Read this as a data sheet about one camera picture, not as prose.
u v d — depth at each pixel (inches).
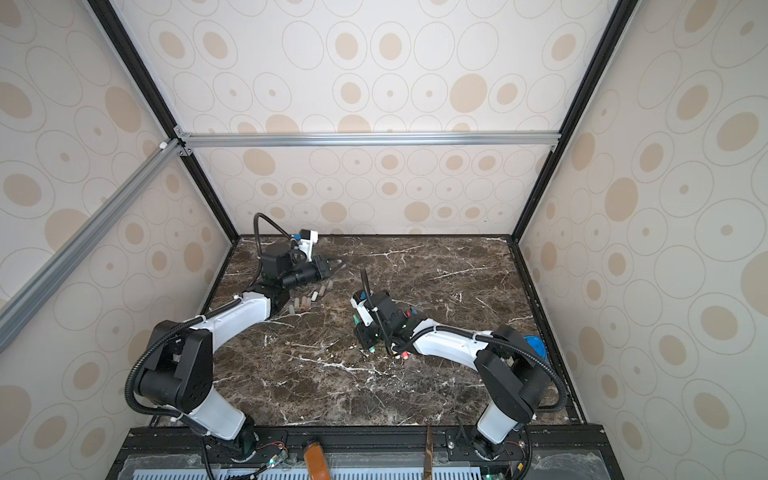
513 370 17.9
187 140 35.3
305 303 39.3
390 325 26.0
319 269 29.7
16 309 20.1
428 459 28.3
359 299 30.0
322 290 40.5
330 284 40.7
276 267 26.9
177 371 17.8
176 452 28.6
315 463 27.2
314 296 40.1
